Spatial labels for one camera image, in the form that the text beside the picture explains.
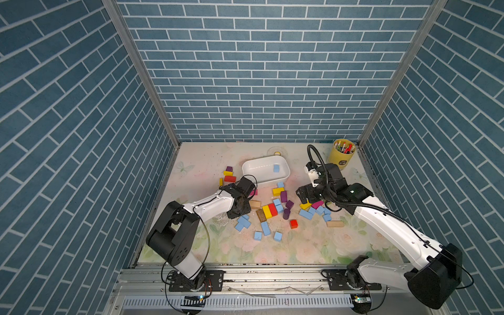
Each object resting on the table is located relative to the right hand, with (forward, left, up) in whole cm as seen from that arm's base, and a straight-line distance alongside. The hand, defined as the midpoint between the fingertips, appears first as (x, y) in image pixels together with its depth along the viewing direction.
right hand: (307, 189), depth 80 cm
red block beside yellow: (-2, +13, -16) cm, 21 cm away
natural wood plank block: (-6, -16, -18) cm, 25 cm away
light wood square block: (0, +22, -17) cm, 27 cm away
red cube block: (-8, +4, -16) cm, 19 cm away
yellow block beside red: (-3, +16, -17) cm, 24 cm away
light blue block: (+23, +13, -17) cm, 31 cm away
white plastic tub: (+22, +17, -18) cm, 33 cm away
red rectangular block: (+13, +37, -16) cm, 42 cm away
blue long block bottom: (-11, +16, -17) cm, 26 cm away
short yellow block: (+17, +39, -16) cm, 45 cm away
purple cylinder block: (-4, +7, -17) cm, 19 cm away
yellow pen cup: (+32, -23, -8) cm, 40 cm away
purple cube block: (+20, +39, -16) cm, 47 cm away
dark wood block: (-5, +19, -17) cm, 26 cm away
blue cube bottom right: (-15, +11, -16) cm, 24 cm away
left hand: (-5, +25, -16) cm, 30 cm away
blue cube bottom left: (-15, +19, -15) cm, 29 cm away
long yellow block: (+11, +41, -16) cm, 45 cm away
